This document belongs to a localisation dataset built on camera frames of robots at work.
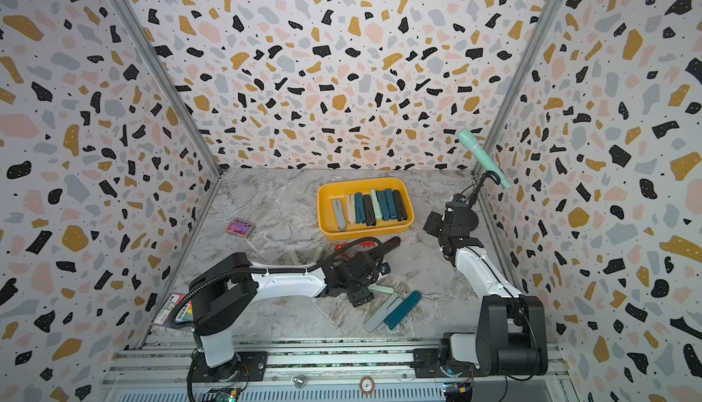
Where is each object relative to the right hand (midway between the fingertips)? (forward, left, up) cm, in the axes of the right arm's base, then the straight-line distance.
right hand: (443, 218), depth 90 cm
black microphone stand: (+8, -13, +13) cm, 20 cm away
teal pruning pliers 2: (+13, +19, -10) cm, 25 cm away
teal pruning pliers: (+12, +29, -10) cm, 33 cm away
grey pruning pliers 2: (-26, +19, -11) cm, 34 cm away
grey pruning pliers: (+9, +36, -11) cm, 39 cm away
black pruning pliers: (+8, +24, -11) cm, 28 cm away
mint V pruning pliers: (-11, +49, -11) cm, 51 cm away
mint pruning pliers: (+11, +22, -11) cm, 27 cm away
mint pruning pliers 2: (-20, +20, -11) cm, 31 cm away
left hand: (-17, +22, -11) cm, 30 cm away
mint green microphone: (+15, -6, +21) cm, 26 cm away
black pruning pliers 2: (-4, +18, -12) cm, 21 cm away
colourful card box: (+1, +72, -10) cm, 73 cm away
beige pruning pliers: (+12, +32, -10) cm, 36 cm away
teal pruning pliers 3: (-28, +16, -13) cm, 35 cm away
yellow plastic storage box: (+19, +41, -9) cm, 46 cm away
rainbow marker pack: (-29, +79, -10) cm, 85 cm away
